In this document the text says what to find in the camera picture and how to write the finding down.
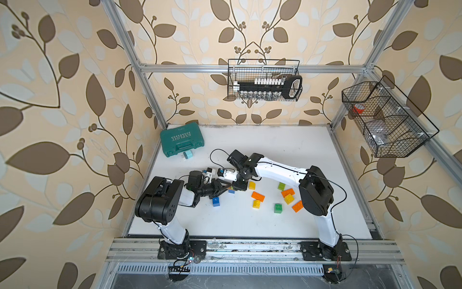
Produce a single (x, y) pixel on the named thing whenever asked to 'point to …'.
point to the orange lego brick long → (258, 196)
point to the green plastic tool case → (180, 139)
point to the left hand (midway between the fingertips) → (226, 184)
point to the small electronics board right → (333, 273)
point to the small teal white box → (188, 154)
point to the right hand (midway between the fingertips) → (236, 183)
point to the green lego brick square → (278, 208)
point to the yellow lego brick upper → (252, 185)
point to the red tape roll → (358, 108)
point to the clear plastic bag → (379, 131)
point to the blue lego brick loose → (216, 201)
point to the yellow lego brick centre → (256, 204)
